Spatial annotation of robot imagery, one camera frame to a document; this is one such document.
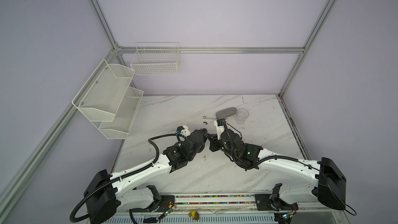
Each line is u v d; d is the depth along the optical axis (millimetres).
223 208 731
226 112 1061
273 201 653
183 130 702
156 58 954
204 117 1075
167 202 735
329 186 406
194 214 688
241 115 1057
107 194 390
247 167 545
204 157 885
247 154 562
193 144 555
